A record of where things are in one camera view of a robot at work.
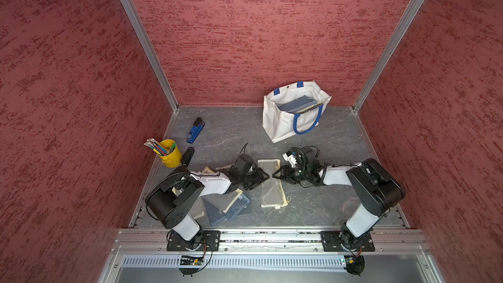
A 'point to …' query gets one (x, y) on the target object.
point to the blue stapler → (196, 128)
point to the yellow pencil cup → (173, 159)
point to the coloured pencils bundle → (156, 147)
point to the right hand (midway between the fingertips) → (275, 180)
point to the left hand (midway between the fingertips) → (266, 182)
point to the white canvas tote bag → (296, 109)
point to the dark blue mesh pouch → (241, 202)
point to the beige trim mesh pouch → (215, 203)
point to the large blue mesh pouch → (293, 104)
